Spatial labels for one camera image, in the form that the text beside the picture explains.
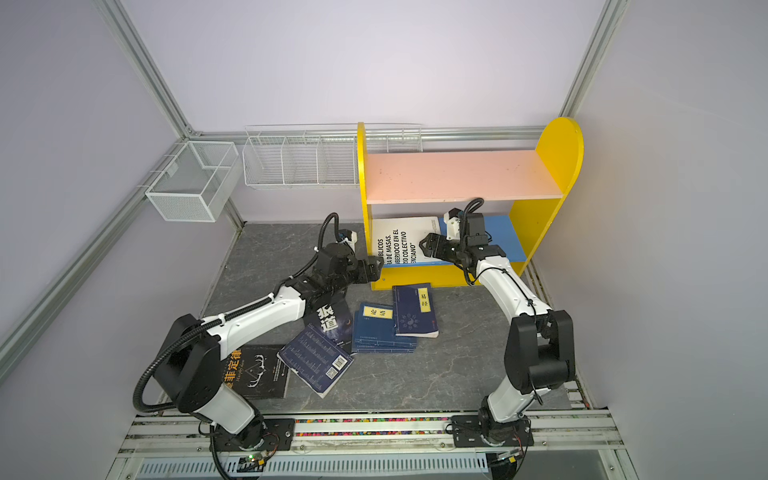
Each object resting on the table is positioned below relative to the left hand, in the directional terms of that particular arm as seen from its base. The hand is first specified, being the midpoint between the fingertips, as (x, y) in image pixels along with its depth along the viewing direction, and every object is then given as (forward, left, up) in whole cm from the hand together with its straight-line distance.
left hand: (373, 264), depth 84 cm
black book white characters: (-7, +14, -18) cm, 24 cm away
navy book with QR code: (-20, +18, -17) cm, 32 cm away
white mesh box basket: (+34, +58, +6) cm, 67 cm away
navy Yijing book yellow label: (-7, -12, -17) cm, 22 cm away
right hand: (+5, -17, 0) cm, 18 cm away
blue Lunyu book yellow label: (-13, +1, -17) cm, 21 cm away
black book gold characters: (-22, +34, -18) cm, 45 cm away
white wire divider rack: (+41, +18, +9) cm, 46 cm away
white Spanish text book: (+10, -8, -1) cm, 12 cm away
